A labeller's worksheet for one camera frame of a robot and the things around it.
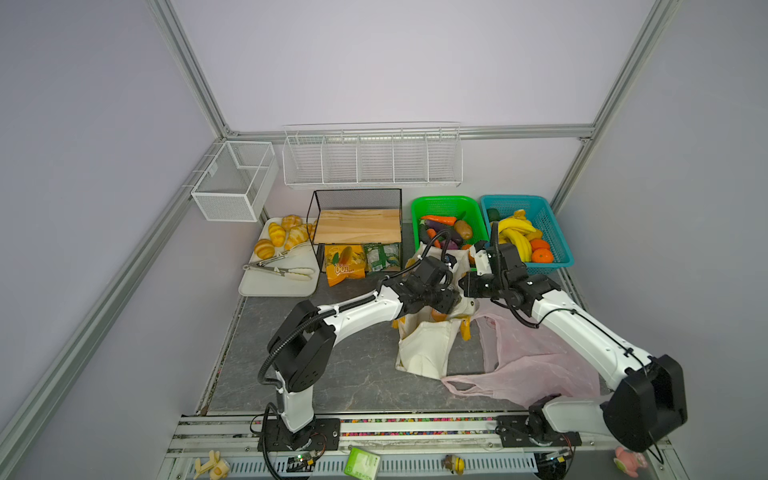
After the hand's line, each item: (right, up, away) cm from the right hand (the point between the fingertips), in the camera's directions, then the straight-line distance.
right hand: (462, 283), depth 83 cm
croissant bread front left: (-67, +10, +26) cm, 73 cm away
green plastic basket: (+8, +26, +34) cm, 44 cm away
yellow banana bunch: (+26, +16, +25) cm, 40 cm away
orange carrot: (0, +21, +32) cm, 39 cm away
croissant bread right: (-55, +16, +28) cm, 63 cm away
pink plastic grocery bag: (+18, -22, 0) cm, 29 cm away
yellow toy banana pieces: (-60, -41, -15) cm, 74 cm away
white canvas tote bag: (-11, -12, -9) cm, 19 cm away
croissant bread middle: (-65, +15, +33) cm, 74 cm away
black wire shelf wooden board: (-32, +16, +15) cm, 38 cm away
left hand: (-3, -4, +1) cm, 5 cm away
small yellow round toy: (-5, -40, -15) cm, 43 cm away
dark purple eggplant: (-2, +18, +33) cm, 38 cm away
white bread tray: (-62, -2, +19) cm, 65 cm away
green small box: (-27, -40, -15) cm, 50 cm away
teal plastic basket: (+38, +24, +33) cm, 56 cm away
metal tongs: (-52, +2, +19) cm, 56 cm away
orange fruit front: (+30, +8, +14) cm, 34 cm away
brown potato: (+7, +17, +29) cm, 35 cm away
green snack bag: (-23, +7, +21) cm, 32 cm away
